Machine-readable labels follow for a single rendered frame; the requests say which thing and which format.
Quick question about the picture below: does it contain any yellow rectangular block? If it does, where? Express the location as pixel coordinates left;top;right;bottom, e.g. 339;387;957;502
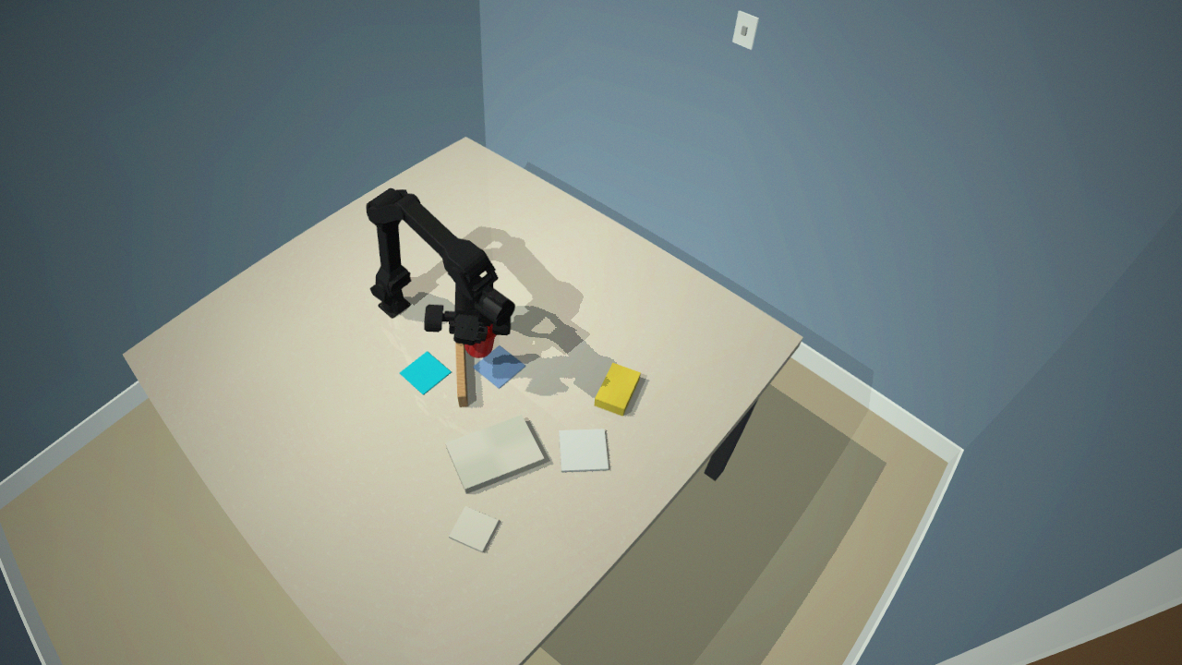
595;363;641;416

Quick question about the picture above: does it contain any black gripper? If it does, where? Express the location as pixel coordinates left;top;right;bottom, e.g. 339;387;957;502
424;299;512;335

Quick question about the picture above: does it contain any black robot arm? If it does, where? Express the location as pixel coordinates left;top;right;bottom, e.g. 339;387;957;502
366;188;515;345

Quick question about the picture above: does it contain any wooden rectangular bar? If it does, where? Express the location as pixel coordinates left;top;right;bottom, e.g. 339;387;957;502
456;343;468;408

